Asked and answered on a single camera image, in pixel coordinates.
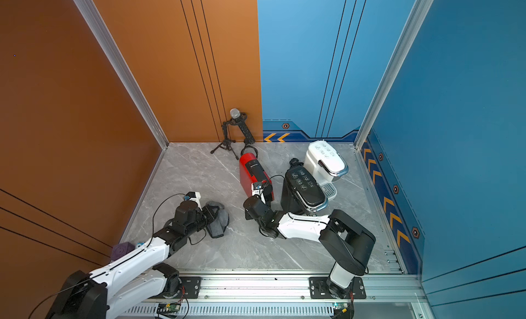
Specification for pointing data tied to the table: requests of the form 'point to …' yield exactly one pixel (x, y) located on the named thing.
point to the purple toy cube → (120, 249)
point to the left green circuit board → (173, 307)
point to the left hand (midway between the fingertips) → (220, 205)
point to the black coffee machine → (301, 193)
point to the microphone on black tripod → (238, 118)
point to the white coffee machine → (327, 164)
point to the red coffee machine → (251, 172)
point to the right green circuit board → (340, 305)
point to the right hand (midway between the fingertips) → (250, 201)
